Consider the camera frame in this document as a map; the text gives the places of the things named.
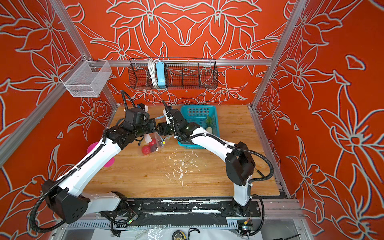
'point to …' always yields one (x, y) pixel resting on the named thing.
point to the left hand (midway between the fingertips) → (156, 121)
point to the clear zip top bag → (154, 142)
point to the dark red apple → (146, 149)
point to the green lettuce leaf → (209, 121)
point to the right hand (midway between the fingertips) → (157, 127)
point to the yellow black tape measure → (179, 235)
